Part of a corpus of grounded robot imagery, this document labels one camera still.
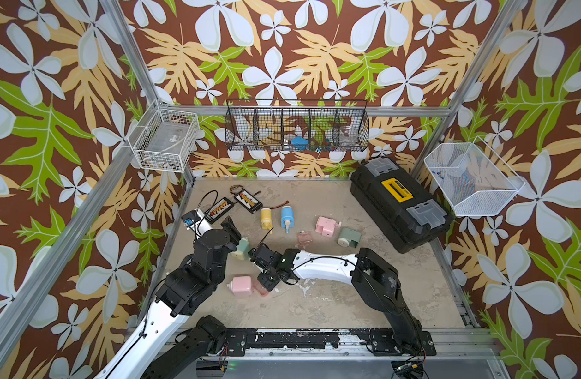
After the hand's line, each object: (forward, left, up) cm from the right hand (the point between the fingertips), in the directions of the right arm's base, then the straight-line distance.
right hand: (263, 277), depth 87 cm
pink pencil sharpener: (+21, -26, +3) cm, 33 cm away
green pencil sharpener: (+15, -34, +4) cm, 37 cm away
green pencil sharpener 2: (+8, +8, +7) cm, 13 cm away
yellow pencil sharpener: (+23, 0, +6) cm, 23 cm away
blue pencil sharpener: (+24, -9, +5) cm, 26 cm away
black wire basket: (+55, -13, +30) cm, 64 cm away
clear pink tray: (+16, -16, +1) cm, 22 cm away
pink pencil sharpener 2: (-5, +7, +5) cm, 10 cm away
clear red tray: (-7, -1, +8) cm, 10 cm away
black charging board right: (+35, +8, +1) cm, 36 cm away
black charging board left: (+32, +23, +1) cm, 39 cm away
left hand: (+5, +9, +29) cm, 31 cm away
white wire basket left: (+39, +37, +34) cm, 63 cm away
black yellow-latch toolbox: (+19, -52, +16) cm, 58 cm away
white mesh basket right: (+24, -76, +26) cm, 84 cm away
